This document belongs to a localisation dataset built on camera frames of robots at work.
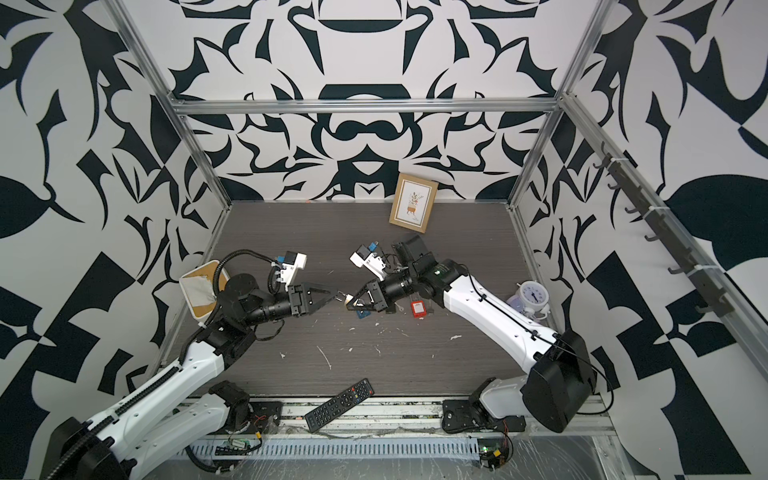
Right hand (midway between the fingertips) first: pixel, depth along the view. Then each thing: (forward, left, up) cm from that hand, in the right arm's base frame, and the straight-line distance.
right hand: (351, 308), depth 67 cm
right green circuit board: (-25, -32, -26) cm, 48 cm away
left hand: (+3, +3, +3) cm, 5 cm away
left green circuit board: (-24, +28, -21) cm, 42 cm away
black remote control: (-14, +3, -23) cm, 27 cm away
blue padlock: (+9, 0, -24) cm, 25 cm away
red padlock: (+11, -17, -23) cm, 31 cm away
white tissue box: (+16, +49, -18) cm, 55 cm away
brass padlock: (+2, +1, +1) cm, 2 cm away
